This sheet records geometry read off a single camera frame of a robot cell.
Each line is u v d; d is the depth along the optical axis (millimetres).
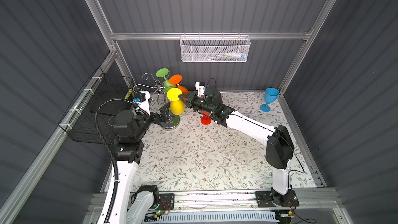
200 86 738
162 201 724
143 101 549
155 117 586
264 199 733
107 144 467
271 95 972
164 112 591
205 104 667
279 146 488
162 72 857
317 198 763
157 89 789
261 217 705
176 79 821
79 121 644
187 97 694
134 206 544
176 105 809
